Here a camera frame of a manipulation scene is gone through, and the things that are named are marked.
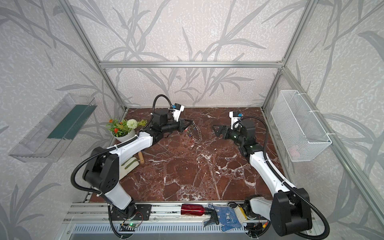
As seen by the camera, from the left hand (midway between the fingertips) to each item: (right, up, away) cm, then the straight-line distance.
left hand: (193, 118), depth 82 cm
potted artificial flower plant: (-44, -8, +11) cm, 46 cm away
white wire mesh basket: (+47, -6, -19) cm, 51 cm away
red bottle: (+1, -44, -11) cm, 45 cm away
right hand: (+14, -2, -2) cm, 14 cm away
